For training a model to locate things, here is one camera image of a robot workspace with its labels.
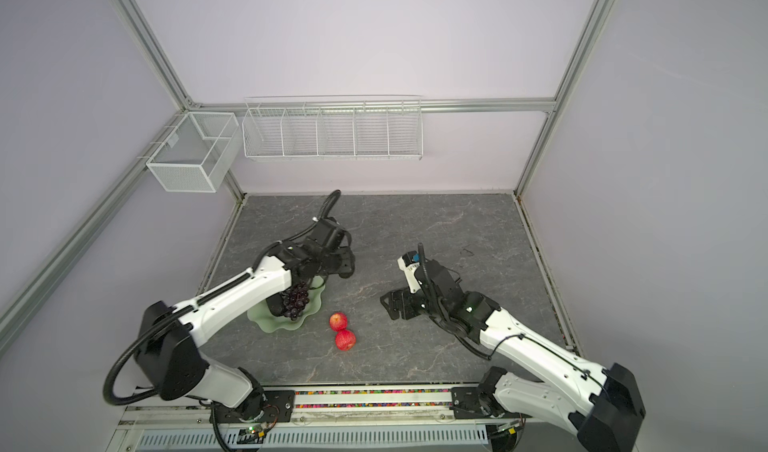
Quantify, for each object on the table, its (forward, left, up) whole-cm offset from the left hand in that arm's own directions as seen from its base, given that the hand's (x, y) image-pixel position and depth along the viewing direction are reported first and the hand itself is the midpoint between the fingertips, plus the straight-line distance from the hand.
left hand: (353, 264), depth 83 cm
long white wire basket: (+47, +7, +13) cm, 49 cm away
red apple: (-12, +5, -12) cm, 17 cm away
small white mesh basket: (+38, +52, +10) cm, 65 cm away
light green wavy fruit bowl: (-10, +26, -13) cm, 31 cm away
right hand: (-11, -11, +1) cm, 16 cm away
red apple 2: (-17, +3, -11) cm, 21 cm away
